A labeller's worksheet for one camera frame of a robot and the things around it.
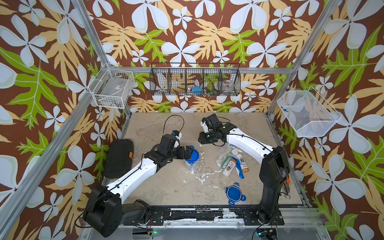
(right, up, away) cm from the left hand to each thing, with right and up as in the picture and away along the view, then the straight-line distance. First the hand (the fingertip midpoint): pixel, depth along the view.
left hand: (187, 148), depth 83 cm
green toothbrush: (+24, -10, +10) cm, 27 cm away
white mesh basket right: (+68, +20, -1) cm, 71 cm away
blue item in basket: (+6, +36, +11) cm, 38 cm away
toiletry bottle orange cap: (+34, -11, +8) cm, 37 cm away
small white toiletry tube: (+26, -13, +6) cm, 29 cm away
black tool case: (-41, -7, +6) cm, 42 cm away
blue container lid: (+27, -27, +1) cm, 38 cm away
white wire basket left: (-44, +34, +2) cm, 56 cm away
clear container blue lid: (+4, -5, -3) cm, 7 cm away
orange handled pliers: (+58, -19, +3) cm, 62 cm away
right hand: (+7, +5, +6) cm, 10 cm away
